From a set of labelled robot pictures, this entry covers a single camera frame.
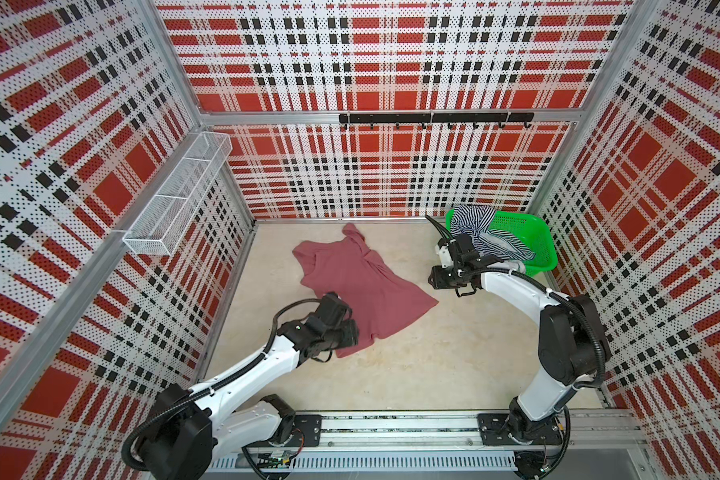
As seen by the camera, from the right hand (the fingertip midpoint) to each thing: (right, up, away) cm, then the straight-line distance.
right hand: (436, 280), depth 91 cm
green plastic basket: (+42, +16, +23) cm, 51 cm away
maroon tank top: (-29, +3, +13) cm, 32 cm away
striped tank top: (+28, +11, +20) cm, 36 cm away
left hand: (-26, -16, -9) cm, 31 cm away
